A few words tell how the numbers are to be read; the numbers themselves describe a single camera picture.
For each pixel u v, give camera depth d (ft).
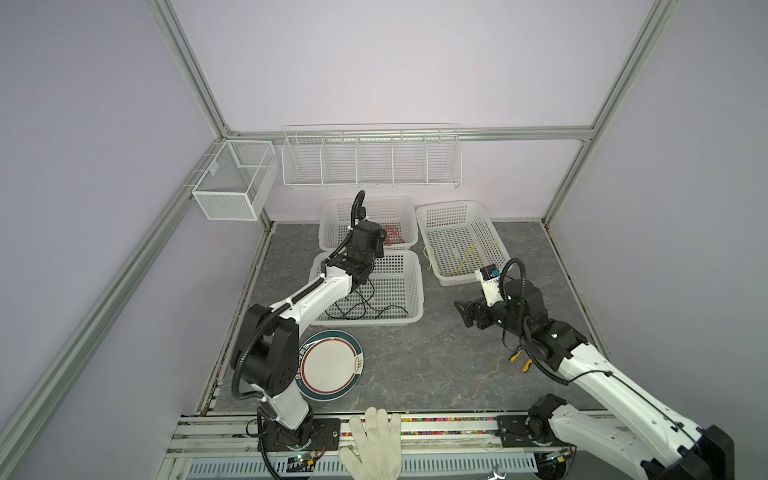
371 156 3.21
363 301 3.15
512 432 2.39
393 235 3.80
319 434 2.42
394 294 3.25
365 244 2.18
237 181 3.40
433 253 3.63
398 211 3.93
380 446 2.37
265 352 1.50
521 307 1.84
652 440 1.39
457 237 3.80
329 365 2.78
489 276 2.18
